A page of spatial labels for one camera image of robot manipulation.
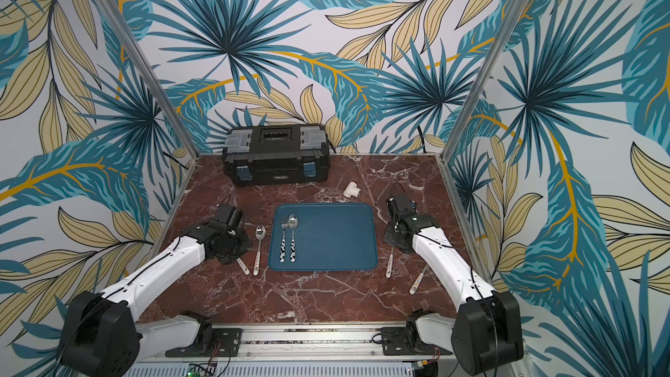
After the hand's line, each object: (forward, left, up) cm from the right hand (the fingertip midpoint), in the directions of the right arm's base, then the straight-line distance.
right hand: (396, 238), depth 84 cm
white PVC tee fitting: (+25, +12, -7) cm, 29 cm away
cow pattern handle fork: (+10, +38, -8) cm, 40 cm away
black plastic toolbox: (+31, +45, +9) cm, 55 cm away
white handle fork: (-5, +50, -8) cm, 51 cm away
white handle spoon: (-7, +2, -9) cm, 12 cm away
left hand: (-2, +48, -2) cm, 48 cm away
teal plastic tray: (+6, +22, -9) cm, 24 cm away
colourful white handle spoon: (+6, +46, -7) cm, 47 cm away
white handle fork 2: (-11, -7, -10) cm, 16 cm away
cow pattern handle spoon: (+11, +35, -6) cm, 37 cm away
